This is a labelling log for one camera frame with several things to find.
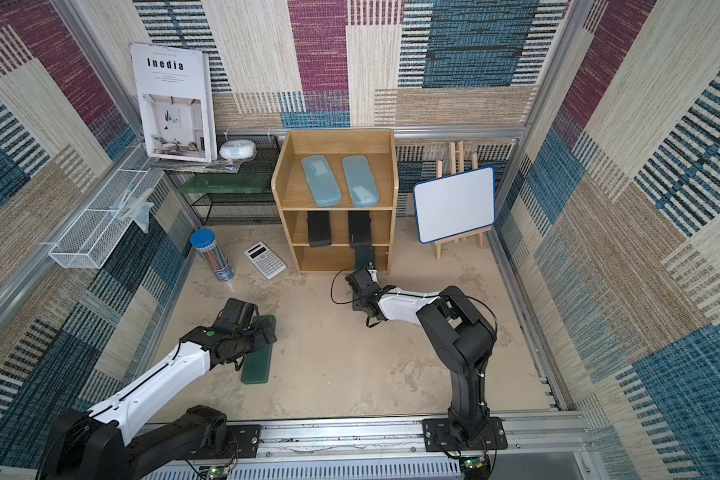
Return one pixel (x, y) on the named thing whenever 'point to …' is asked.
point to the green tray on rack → (226, 183)
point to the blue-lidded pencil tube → (205, 243)
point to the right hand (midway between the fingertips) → (364, 292)
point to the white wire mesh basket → (91, 238)
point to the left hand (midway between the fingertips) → (262, 336)
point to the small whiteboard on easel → (457, 205)
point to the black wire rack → (250, 196)
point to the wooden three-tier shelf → (297, 198)
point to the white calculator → (266, 261)
